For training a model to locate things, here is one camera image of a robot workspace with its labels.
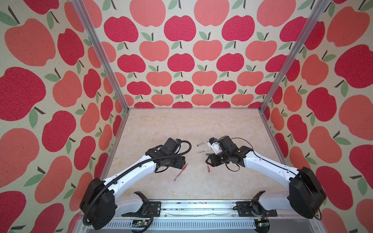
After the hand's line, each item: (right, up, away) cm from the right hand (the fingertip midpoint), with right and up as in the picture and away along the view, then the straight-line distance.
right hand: (211, 159), depth 84 cm
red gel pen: (-18, -9, +4) cm, 21 cm away
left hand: (-16, -1, -3) cm, 17 cm away
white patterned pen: (-3, +8, +15) cm, 17 cm away
